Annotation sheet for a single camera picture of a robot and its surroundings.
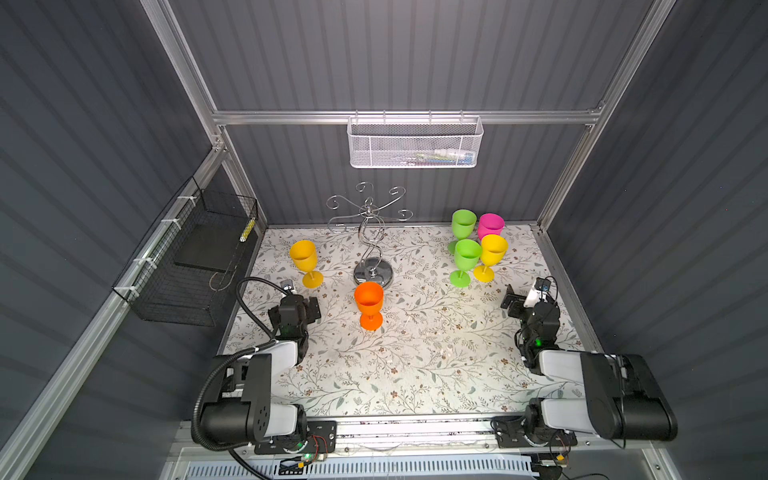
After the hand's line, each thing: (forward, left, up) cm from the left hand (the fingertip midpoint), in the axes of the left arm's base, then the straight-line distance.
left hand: (292, 302), depth 91 cm
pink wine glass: (+22, -66, +9) cm, 71 cm away
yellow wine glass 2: (+9, -63, +10) cm, 65 cm away
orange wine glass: (-2, -24, +3) cm, 24 cm away
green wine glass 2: (+7, -54, +10) cm, 56 cm away
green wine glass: (+21, -56, +10) cm, 61 cm away
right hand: (-3, -72, +6) cm, 73 cm away
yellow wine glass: (+11, -4, +9) cm, 15 cm away
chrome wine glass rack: (+12, -25, +2) cm, 28 cm away
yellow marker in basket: (+11, +9, +21) cm, 26 cm away
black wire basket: (-4, +22, +21) cm, 30 cm away
